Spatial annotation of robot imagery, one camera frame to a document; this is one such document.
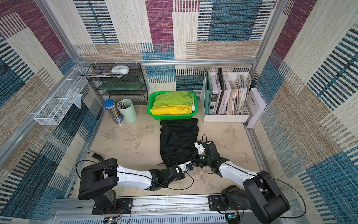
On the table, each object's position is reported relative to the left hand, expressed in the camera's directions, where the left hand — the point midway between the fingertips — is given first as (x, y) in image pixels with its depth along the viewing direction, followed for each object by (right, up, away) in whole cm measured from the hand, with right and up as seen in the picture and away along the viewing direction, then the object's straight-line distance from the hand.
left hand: (179, 159), depth 85 cm
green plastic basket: (-6, +25, +23) cm, 35 cm away
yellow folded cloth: (-6, +31, +17) cm, 36 cm away
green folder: (+17, +40, +2) cm, 44 cm away
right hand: (+3, +2, -1) cm, 4 cm away
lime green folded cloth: (-6, +40, +22) cm, 46 cm away
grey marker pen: (-52, +2, +3) cm, 53 cm away
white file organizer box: (+34, +40, +7) cm, 53 cm away
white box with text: (+50, +33, +9) cm, 61 cm away
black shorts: (-1, +11, +14) cm, 18 cm away
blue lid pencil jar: (-46, +34, +9) cm, 58 cm away
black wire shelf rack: (-43, +52, +23) cm, 71 cm away
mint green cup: (-36, +28, +18) cm, 50 cm away
